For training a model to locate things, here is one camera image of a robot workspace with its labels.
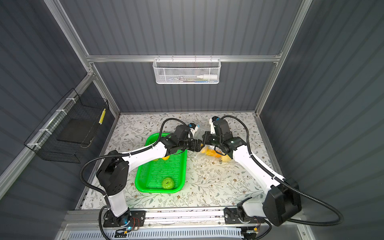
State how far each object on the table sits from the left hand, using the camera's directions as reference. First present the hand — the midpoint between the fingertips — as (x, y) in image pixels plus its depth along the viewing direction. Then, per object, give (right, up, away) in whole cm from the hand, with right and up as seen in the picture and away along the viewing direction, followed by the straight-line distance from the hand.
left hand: (201, 143), depth 86 cm
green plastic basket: (-31, -21, +1) cm, 37 cm away
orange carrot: (+7, -6, 0) cm, 9 cm away
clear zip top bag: (+14, -10, +3) cm, 17 cm away
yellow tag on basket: (-56, +15, -3) cm, 58 cm away
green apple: (-18, -21, -7) cm, 28 cm away
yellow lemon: (+1, -4, -3) cm, 5 cm away
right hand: (+2, +4, -6) cm, 7 cm away
